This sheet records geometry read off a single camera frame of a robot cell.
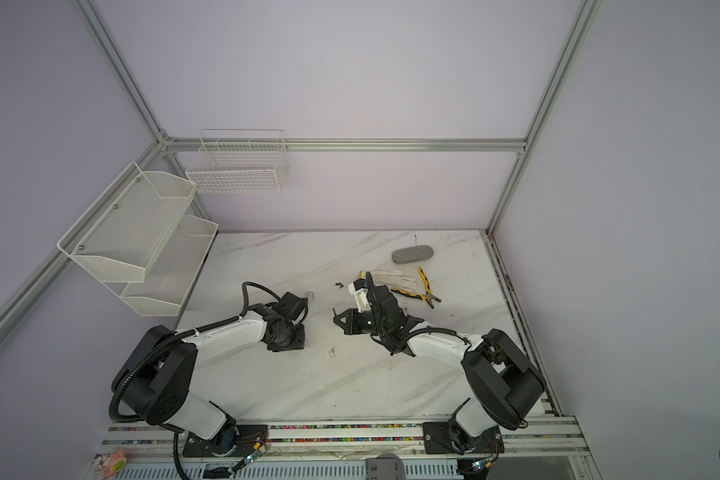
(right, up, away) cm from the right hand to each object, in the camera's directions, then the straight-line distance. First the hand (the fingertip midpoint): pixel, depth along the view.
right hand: (332, 321), depth 81 cm
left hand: (-12, -9, +8) cm, 17 cm away
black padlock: (-10, +5, +20) cm, 23 cm away
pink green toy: (-48, -30, -13) cm, 59 cm away
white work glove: (+19, +10, +23) cm, 31 cm away
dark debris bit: (0, +8, +23) cm, 24 cm away
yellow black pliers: (+31, +4, +20) cm, 37 cm away
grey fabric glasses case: (+26, +19, +30) cm, 44 cm away
